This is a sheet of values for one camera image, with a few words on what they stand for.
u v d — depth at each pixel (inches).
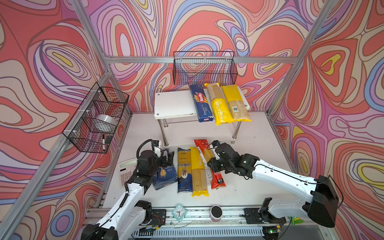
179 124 41.8
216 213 27.8
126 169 34.6
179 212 28.9
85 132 27.7
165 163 28.9
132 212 23.4
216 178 27.8
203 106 27.7
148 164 24.8
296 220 28.1
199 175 33.9
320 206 15.1
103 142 28.3
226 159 23.1
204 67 37.8
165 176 31.7
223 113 27.0
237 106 28.3
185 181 32.8
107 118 28.9
